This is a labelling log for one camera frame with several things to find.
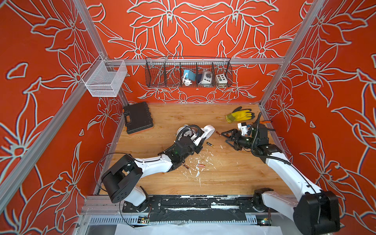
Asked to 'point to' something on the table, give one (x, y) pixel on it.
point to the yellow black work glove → (240, 114)
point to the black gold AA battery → (209, 144)
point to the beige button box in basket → (221, 79)
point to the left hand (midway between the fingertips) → (203, 134)
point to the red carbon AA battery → (200, 165)
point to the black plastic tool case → (137, 117)
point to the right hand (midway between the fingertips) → (221, 137)
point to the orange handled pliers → (265, 121)
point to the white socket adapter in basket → (206, 77)
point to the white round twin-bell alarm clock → (184, 131)
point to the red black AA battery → (187, 167)
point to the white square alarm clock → (208, 130)
